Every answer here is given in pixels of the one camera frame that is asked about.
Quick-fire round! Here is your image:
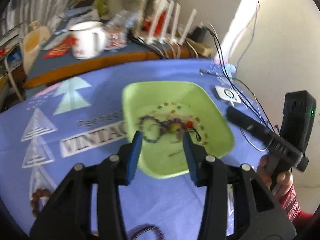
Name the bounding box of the packaged snack bag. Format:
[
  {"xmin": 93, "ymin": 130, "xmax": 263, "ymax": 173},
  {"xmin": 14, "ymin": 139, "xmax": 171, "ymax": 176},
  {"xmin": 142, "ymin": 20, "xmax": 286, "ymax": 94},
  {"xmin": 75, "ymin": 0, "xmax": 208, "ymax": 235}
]
[{"xmin": 105, "ymin": 10, "xmax": 136, "ymax": 50}]

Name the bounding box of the white wifi router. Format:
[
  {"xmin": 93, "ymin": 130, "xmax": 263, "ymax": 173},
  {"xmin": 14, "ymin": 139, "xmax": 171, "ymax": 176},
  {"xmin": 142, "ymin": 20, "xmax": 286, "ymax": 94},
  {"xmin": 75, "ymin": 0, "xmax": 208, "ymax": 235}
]
[{"xmin": 143, "ymin": 0, "xmax": 197, "ymax": 46}]

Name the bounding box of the grey curtain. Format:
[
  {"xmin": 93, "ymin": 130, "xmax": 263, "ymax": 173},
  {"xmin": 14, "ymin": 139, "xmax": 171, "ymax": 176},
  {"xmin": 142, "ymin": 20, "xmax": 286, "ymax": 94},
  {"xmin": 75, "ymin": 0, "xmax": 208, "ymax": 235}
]
[{"xmin": 1, "ymin": 0, "xmax": 72, "ymax": 36}]

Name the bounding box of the dark beaded necklace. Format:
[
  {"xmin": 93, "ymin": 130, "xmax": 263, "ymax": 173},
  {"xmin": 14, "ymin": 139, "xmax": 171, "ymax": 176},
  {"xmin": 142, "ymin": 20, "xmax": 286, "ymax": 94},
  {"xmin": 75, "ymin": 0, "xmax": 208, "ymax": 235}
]
[{"xmin": 137, "ymin": 114, "xmax": 187, "ymax": 144}]

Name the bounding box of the blue printed table cloth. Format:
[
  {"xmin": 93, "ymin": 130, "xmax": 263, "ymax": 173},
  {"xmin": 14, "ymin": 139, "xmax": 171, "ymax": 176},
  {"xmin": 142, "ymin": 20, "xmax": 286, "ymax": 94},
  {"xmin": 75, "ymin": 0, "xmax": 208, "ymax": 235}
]
[{"xmin": 0, "ymin": 58, "xmax": 263, "ymax": 240}]

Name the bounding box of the green square plastic bowl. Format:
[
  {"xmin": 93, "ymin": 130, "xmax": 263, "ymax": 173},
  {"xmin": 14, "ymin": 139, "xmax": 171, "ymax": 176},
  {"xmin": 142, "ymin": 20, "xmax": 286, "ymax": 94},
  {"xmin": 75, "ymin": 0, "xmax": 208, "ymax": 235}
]
[{"xmin": 122, "ymin": 81, "xmax": 234, "ymax": 179}]

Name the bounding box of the beige power strip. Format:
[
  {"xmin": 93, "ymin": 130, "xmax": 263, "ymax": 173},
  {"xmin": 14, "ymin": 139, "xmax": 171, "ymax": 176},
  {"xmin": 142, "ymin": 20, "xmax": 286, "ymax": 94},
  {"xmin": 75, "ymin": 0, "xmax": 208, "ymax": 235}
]
[{"xmin": 185, "ymin": 38, "xmax": 215, "ymax": 57}]

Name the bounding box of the red paper packet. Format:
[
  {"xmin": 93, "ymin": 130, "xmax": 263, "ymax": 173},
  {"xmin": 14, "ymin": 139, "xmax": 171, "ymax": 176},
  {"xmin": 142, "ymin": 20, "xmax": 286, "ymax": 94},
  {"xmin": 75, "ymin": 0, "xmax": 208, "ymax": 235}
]
[{"xmin": 43, "ymin": 36, "xmax": 76, "ymax": 59}]

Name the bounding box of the black power adapter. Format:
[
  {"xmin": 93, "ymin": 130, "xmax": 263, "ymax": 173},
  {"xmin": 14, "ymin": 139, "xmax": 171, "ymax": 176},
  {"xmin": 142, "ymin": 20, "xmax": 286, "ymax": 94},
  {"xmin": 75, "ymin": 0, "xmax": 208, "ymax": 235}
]
[{"xmin": 191, "ymin": 26, "xmax": 206, "ymax": 43}]

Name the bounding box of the dark purple bead string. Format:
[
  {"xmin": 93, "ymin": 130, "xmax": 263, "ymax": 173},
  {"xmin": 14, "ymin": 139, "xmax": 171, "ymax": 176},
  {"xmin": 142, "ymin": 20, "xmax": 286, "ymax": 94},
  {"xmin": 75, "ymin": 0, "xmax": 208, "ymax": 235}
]
[{"xmin": 127, "ymin": 225, "xmax": 166, "ymax": 240}]

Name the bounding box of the red sleeve right forearm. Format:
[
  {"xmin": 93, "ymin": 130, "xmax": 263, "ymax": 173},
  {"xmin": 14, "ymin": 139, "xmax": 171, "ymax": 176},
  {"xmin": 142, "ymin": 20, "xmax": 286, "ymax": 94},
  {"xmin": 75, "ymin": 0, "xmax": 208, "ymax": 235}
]
[{"xmin": 280, "ymin": 185, "xmax": 313, "ymax": 231}]

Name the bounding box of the right hand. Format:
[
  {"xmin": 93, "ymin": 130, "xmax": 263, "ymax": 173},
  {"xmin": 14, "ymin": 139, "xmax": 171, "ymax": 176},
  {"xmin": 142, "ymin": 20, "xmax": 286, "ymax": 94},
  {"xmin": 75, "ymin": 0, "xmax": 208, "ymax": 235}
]
[{"xmin": 257, "ymin": 155, "xmax": 293, "ymax": 200}]

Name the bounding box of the white enamel mug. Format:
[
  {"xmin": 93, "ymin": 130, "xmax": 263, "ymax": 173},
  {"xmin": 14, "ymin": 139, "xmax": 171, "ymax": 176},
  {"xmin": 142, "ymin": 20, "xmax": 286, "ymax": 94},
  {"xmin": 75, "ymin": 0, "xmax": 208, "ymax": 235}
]
[{"xmin": 69, "ymin": 21, "xmax": 107, "ymax": 60}]

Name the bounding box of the white square charger device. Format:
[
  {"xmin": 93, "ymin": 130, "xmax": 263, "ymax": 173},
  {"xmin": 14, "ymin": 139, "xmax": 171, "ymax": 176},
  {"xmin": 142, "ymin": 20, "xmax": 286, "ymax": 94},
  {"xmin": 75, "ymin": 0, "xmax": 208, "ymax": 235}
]
[{"xmin": 215, "ymin": 86, "xmax": 241, "ymax": 104}]

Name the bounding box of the beige bag on chair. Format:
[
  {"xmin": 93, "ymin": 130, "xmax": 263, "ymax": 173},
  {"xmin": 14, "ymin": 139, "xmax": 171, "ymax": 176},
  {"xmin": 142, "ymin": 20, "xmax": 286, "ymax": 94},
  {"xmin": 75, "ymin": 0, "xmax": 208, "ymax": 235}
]
[{"xmin": 21, "ymin": 26, "xmax": 51, "ymax": 75}]

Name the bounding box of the colourful bead string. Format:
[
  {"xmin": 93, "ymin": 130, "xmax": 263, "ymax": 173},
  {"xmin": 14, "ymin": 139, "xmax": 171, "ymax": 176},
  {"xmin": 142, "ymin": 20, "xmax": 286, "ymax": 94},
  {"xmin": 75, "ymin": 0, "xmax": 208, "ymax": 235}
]
[{"xmin": 151, "ymin": 101, "xmax": 209, "ymax": 147}]

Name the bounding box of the brown wooden bead bracelet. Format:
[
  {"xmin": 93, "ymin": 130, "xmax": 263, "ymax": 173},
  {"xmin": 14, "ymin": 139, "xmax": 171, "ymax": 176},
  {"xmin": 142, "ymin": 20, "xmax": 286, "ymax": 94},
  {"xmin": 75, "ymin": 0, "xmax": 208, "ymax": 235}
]
[{"xmin": 30, "ymin": 188, "xmax": 52, "ymax": 218}]

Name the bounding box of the wooden desk with blue mat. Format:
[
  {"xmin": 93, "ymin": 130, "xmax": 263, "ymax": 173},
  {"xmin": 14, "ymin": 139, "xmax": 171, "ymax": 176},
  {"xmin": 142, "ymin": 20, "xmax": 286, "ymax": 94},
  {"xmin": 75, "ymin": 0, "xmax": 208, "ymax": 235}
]
[{"xmin": 24, "ymin": 24, "xmax": 216, "ymax": 90}]

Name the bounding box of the black cable bundle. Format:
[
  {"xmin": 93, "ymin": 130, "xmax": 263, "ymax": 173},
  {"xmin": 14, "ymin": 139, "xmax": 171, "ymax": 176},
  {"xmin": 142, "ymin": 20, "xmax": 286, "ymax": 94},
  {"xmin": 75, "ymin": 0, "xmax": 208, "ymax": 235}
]
[{"xmin": 199, "ymin": 26, "xmax": 281, "ymax": 153}]

